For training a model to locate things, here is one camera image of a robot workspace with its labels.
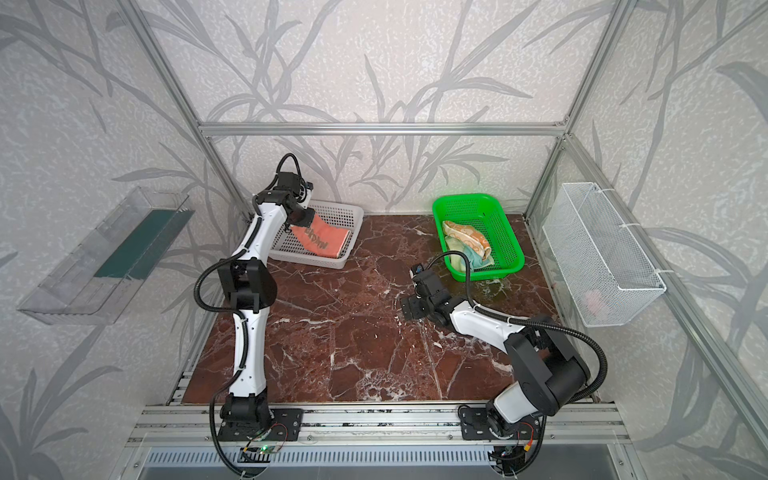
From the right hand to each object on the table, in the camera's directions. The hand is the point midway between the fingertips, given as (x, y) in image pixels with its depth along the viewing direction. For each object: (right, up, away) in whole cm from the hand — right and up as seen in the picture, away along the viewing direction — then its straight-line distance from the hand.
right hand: (418, 289), depth 92 cm
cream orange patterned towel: (+18, +17, +9) cm, 26 cm away
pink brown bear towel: (-35, +16, +18) cm, 42 cm away
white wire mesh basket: (+38, +7, -32) cm, 50 cm away
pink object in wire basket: (+43, 0, -19) cm, 47 cm away
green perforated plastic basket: (+28, +26, +27) cm, 47 cm away
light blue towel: (+15, +8, +10) cm, 19 cm away
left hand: (-38, +27, +10) cm, 48 cm away
